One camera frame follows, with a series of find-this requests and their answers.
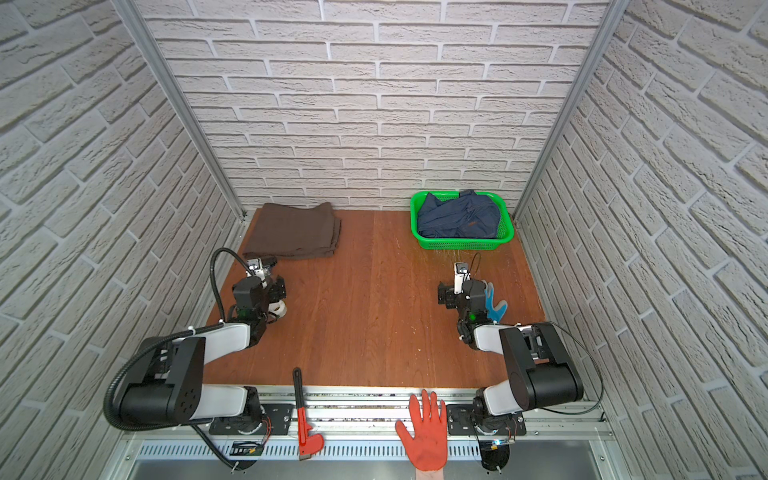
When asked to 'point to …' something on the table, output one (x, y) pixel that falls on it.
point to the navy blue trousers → (470, 215)
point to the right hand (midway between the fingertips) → (462, 280)
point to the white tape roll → (278, 308)
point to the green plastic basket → (505, 233)
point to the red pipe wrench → (308, 444)
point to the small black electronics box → (246, 448)
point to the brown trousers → (290, 232)
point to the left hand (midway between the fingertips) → (266, 273)
